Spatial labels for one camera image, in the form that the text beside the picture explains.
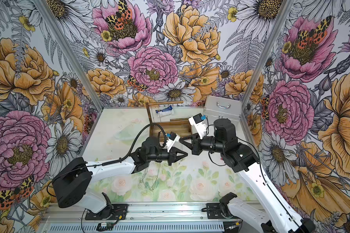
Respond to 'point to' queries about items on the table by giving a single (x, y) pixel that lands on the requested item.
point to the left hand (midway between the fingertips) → (186, 158)
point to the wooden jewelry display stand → (180, 126)
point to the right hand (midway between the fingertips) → (180, 144)
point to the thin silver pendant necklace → (152, 188)
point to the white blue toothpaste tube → (165, 111)
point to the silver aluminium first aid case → (216, 108)
